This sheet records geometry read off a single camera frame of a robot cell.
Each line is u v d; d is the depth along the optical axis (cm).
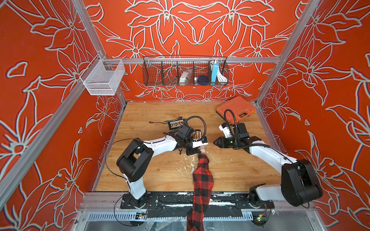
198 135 72
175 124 104
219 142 78
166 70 101
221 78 91
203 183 75
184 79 91
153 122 108
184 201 74
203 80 95
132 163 47
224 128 80
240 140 67
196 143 77
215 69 86
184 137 71
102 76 93
